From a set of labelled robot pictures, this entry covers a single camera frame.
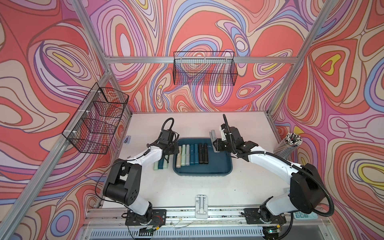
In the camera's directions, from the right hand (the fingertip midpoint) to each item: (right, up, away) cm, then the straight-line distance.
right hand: (215, 146), depth 86 cm
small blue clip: (-58, +3, +15) cm, 60 cm away
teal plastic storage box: (+3, -11, +4) cm, 12 cm away
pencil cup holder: (+42, -1, 0) cm, 42 cm away
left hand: (-23, -2, +7) cm, 24 cm away
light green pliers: (-36, -12, +2) cm, 38 cm away
